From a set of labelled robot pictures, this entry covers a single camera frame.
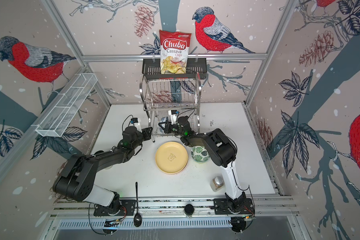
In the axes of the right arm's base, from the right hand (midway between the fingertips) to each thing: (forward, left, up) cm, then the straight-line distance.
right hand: (157, 127), depth 91 cm
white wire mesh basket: (-1, +46, +20) cm, 50 cm away
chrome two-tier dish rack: (+36, -4, -11) cm, 37 cm away
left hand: (-2, +3, +2) cm, 4 cm away
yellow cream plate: (-14, -10, -11) cm, 21 cm away
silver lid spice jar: (-31, -35, -4) cm, 47 cm away
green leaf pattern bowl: (-12, -27, -11) cm, 31 cm away
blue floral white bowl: (+4, -4, +3) cm, 6 cm away
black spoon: (-46, +3, -11) cm, 48 cm away
